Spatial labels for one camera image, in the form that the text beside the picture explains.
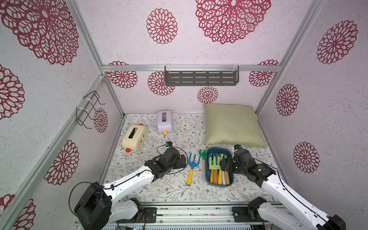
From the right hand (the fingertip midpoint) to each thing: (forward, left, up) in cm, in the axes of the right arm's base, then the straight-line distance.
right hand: (224, 162), depth 81 cm
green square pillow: (+30, -9, -2) cm, 32 cm away
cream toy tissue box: (+17, +57, -1) cm, 59 cm away
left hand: (+1, +26, -1) cm, 26 cm away
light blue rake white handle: (-6, 0, -8) cm, 10 cm away
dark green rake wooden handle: (+10, +11, -9) cm, 17 cm away
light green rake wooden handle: (0, +4, -8) cm, 9 cm away
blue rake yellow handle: (+10, +5, -9) cm, 14 cm away
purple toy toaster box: (+31, +38, -1) cm, 49 cm away
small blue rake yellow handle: (+4, +18, -11) cm, 21 cm away
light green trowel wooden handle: (-6, -2, -7) cm, 9 cm away
